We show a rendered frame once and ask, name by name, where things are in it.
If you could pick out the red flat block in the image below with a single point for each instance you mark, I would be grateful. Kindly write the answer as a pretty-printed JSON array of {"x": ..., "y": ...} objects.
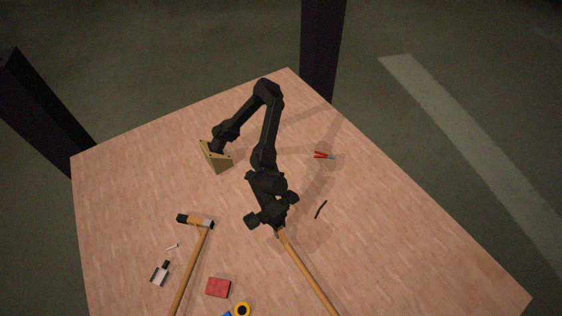
[{"x": 218, "y": 287}]

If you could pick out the red-handled pliers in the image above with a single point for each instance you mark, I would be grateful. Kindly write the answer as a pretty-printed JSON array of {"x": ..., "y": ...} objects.
[{"x": 325, "y": 155}]

